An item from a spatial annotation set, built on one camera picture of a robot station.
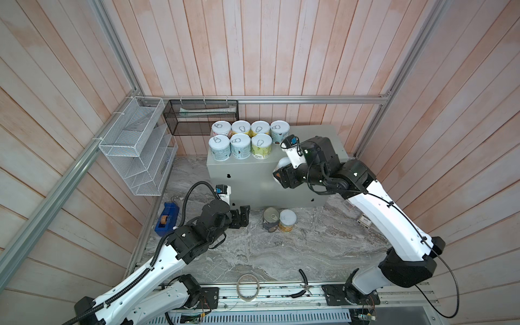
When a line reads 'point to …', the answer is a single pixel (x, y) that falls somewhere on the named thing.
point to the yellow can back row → (287, 219)
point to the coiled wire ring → (244, 298)
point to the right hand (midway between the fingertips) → (282, 168)
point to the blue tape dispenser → (168, 219)
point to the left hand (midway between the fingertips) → (239, 212)
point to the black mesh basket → (188, 117)
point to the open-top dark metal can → (271, 216)
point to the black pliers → (306, 287)
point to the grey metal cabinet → (252, 181)
